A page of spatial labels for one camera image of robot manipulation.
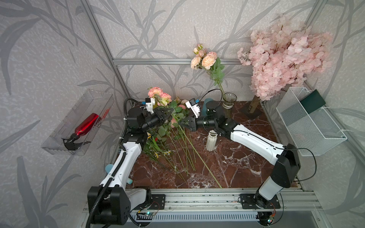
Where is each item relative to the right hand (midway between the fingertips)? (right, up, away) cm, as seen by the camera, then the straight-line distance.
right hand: (179, 122), depth 69 cm
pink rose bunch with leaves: (+1, +6, +3) cm, 7 cm away
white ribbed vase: (+18, -14, +16) cm, 28 cm away
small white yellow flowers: (-9, -20, +19) cm, 29 cm away
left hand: (-3, +6, +1) cm, 7 cm away
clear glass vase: (+33, +15, +30) cm, 47 cm away
